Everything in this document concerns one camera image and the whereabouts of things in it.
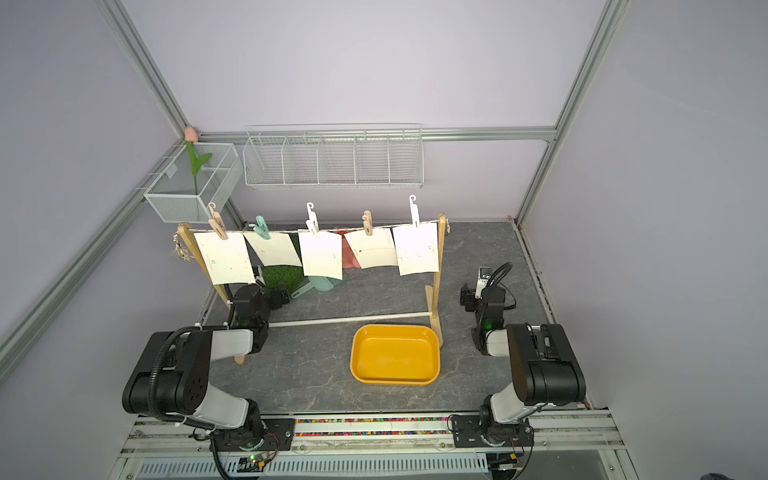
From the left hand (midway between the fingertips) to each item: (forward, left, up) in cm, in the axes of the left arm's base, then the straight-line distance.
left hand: (268, 284), depth 93 cm
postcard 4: (-11, -35, +28) cm, 46 cm away
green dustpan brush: (+4, -14, -7) cm, 16 cm away
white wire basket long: (+38, -22, +20) cm, 49 cm away
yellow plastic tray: (-23, -38, -8) cm, 45 cm away
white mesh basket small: (+10, +18, +28) cm, 34 cm away
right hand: (-4, -67, -1) cm, 67 cm away
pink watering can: (-13, -29, +27) cm, 41 cm away
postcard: (-12, -3, +28) cm, 31 cm away
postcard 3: (-12, -23, +28) cm, 38 cm away
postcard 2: (-10, -14, +29) cm, 33 cm away
